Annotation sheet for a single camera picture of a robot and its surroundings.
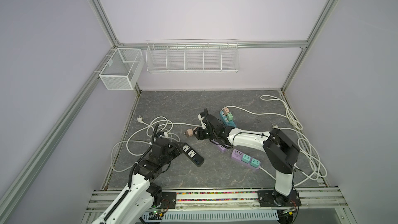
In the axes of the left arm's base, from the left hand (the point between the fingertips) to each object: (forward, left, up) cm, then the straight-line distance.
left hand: (182, 147), depth 80 cm
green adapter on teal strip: (+20, -29, -3) cm, 35 cm away
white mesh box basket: (+49, +38, +13) cm, 63 cm away
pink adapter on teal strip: (+25, -27, -4) cm, 37 cm away
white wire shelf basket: (+53, -12, +19) cm, 58 cm away
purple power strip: (+2, -23, -11) cm, 25 cm away
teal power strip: (+18, -29, -8) cm, 35 cm away
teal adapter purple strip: (-10, -37, -4) cm, 38 cm away
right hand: (+9, -6, -3) cm, 11 cm away
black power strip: (-2, -5, -8) cm, 10 cm away
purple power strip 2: (-3, -30, -8) cm, 31 cm away
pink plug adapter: (+13, -3, -9) cm, 16 cm away
